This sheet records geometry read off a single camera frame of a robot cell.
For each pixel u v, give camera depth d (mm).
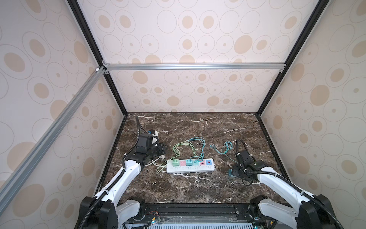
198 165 875
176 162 848
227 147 994
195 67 921
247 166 636
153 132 759
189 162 850
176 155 931
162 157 921
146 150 625
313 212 396
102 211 389
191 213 744
